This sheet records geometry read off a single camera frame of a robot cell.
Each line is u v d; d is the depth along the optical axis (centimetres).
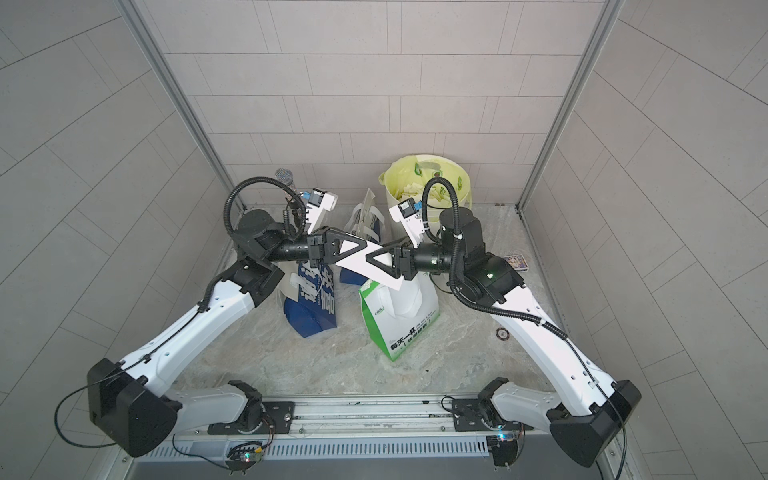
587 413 37
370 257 57
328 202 54
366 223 89
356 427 71
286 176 83
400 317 72
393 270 54
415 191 99
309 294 76
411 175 97
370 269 57
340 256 56
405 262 52
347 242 56
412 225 54
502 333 85
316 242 52
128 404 36
